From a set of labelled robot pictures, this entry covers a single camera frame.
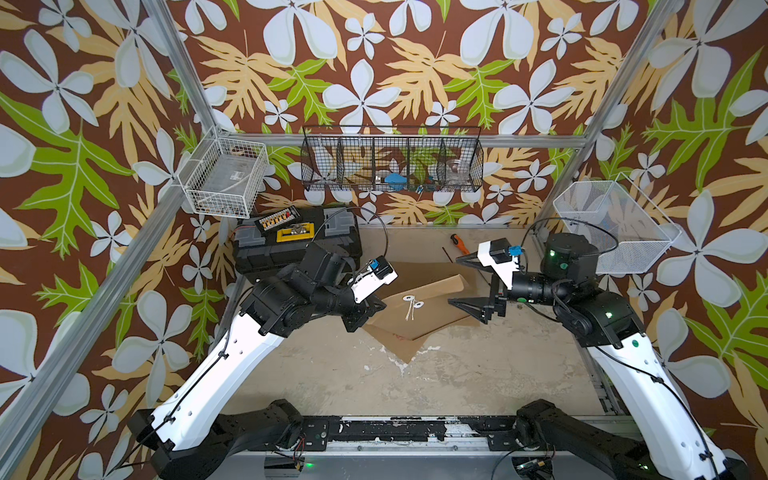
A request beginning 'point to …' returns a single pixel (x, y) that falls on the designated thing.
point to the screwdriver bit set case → (277, 218)
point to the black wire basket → (391, 158)
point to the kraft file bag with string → (427, 310)
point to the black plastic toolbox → (268, 242)
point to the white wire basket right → (641, 239)
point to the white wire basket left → (224, 175)
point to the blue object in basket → (397, 181)
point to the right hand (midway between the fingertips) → (455, 277)
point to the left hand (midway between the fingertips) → (383, 300)
